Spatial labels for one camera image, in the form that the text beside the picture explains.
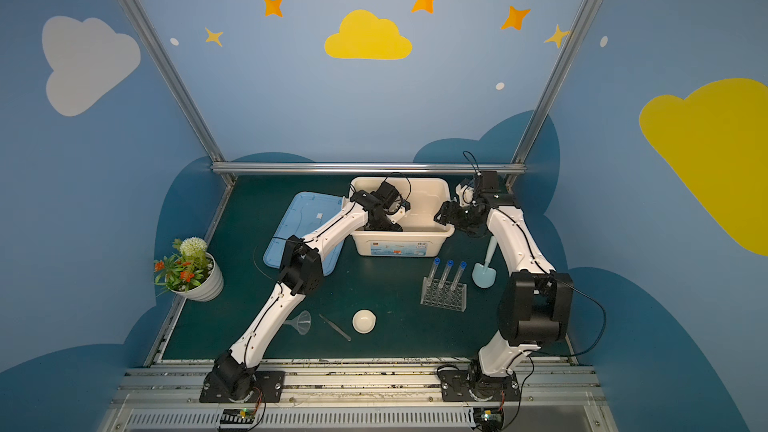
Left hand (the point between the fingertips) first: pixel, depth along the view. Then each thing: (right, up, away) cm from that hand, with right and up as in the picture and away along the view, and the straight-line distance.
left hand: (395, 235), depth 102 cm
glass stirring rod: (-17, -25, -18) cm, 35 cm away
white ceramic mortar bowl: (-9, -23, -17) cm, 31 cm away
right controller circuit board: (+23, -44, -28) cm, 57 cm away
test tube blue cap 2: (+14, -10, -15) cm, 23 cm away
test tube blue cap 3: (+18, -7, -21) cm, 28 cm away
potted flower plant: (-55, -8, -23) cm, 60 cm away
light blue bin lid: (-33, +9, +10) cm, 36 cm away
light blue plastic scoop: (+28, -13, -6) cm, 32 cm away
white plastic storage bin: (+7, +1, -15) cm, 16 cm away
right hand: (+15, +7, -14) cm, 22 cm away
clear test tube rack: (+14, -18, -13) cm, 26 cm away
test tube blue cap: (+10, -10, -15) cm, 21 cm away
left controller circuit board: (-40, -43, -28) cm, 65 cm away
